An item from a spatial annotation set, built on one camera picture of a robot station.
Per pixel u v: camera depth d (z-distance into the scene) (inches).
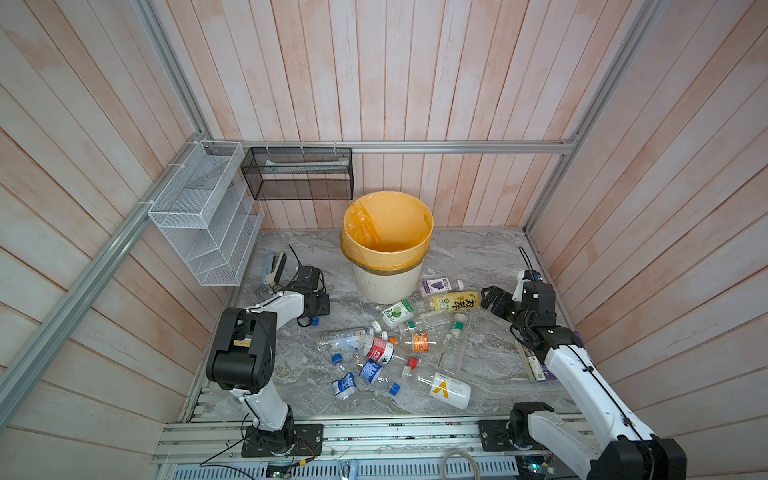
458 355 33.5
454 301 36.6
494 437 28.8
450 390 29.9
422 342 33.2
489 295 29.8
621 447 16.0
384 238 40.7
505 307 29.1
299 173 40.8
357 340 33.1
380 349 31.4
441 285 39.0
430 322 34.9
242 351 19.1
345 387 30.7
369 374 31.1
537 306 24.1
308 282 30.6
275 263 42.1
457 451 28.6
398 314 36.5
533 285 26.2
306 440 28.8
